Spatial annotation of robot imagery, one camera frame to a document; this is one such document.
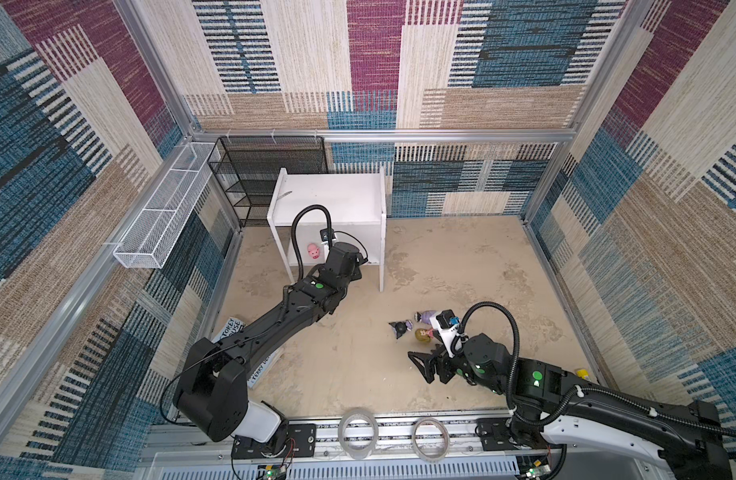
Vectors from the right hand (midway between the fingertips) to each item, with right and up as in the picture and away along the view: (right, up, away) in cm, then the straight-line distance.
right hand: (424, 349), depth 72 cm
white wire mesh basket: (-64, +26, -2) cm, 70 cm away
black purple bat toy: (-4, +1, +18) cm, 19 cm away
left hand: (-19, +23, +12) cm, 32 cm away
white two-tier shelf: (-17, +36, +7) cm, 41 cm away
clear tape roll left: (-14, -25, 0) cm, 29 cm away
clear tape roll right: (+6, -21, +1) cm, 22 cm away
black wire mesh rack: (-55, +52, +33) cm, 82 cm away
